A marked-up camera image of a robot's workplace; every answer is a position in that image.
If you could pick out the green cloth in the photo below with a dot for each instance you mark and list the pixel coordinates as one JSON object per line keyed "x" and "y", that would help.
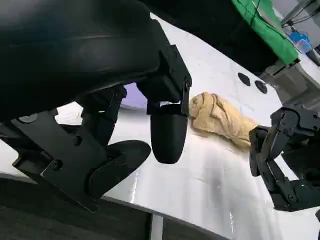
{"x": 265, "y": 32}

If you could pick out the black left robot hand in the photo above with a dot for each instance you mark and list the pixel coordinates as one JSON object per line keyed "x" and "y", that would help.
{"x": 75, "y": 50}

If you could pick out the grey workshop desk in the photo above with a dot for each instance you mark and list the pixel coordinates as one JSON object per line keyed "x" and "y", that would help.
{"x": 290, "y": 83}

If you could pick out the blue plastic packet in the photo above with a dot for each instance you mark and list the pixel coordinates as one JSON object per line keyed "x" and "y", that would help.
{"x": 300, "y": 42}

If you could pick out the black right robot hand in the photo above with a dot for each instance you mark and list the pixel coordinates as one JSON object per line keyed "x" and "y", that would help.
{"x": 290, "y": 140}

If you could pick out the white table leg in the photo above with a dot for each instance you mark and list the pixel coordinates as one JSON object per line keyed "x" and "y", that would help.
{"x": 156, "y": 227}

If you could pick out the black round table hole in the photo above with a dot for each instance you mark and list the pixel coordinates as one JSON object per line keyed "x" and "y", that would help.
{"x": 261, "y": 86}

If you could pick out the beige towel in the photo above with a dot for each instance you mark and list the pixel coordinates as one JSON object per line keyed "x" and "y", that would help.
{"x": 220, "y": 117}

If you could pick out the lilac plate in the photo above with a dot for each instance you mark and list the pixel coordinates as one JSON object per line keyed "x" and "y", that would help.
{"x": 133, "y": 96}

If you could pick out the black backdrop curtain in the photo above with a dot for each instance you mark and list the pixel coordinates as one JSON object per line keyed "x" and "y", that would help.
{"x": 212, "y": 27}

